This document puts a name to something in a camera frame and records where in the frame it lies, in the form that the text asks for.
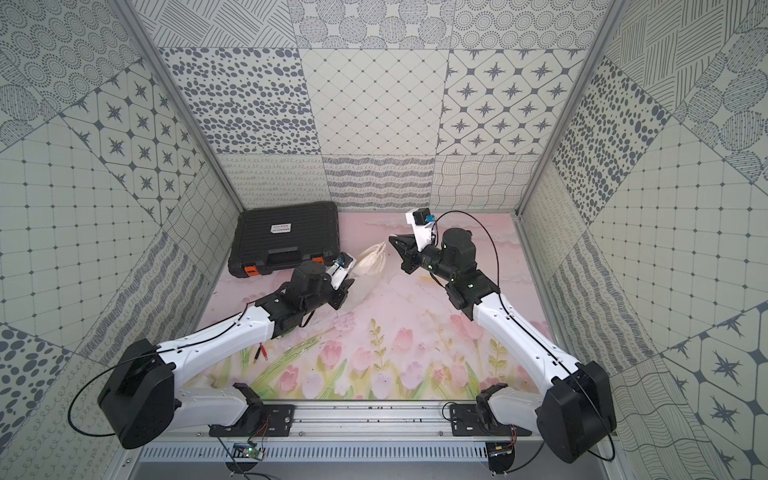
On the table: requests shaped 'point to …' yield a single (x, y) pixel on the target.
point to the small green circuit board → (245, 450)
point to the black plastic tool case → (279, 238)
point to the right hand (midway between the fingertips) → (392, 241)
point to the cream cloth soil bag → (366, 273)
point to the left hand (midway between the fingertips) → (344, 272)
